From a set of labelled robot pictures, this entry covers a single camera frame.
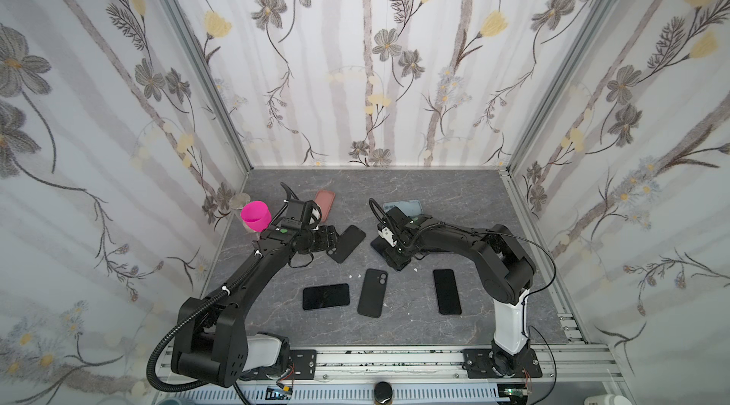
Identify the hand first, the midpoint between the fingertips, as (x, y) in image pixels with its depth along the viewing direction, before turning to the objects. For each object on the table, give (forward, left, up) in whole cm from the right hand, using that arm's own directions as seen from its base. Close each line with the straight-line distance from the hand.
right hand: (391, 248), depth 94 cm
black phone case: (+4, +15, -5) cm, 17 cm away
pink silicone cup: (+6, +44, +8) cm, 45 cm away
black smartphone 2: (-14, -17, 0) cm, 22 cm away
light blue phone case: (+19, -8, -3) cm, 20 cm away
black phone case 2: (-14, +6, -5) cm, 16 cm away
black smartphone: (-5, +1, +7) cm, 9 cm away
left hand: (0, +20, +10) cm, 23 cm away
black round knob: (-40, +4, +10) cm, 42 cm away
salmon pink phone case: (+23, +26, -6) cm, 35 cm away
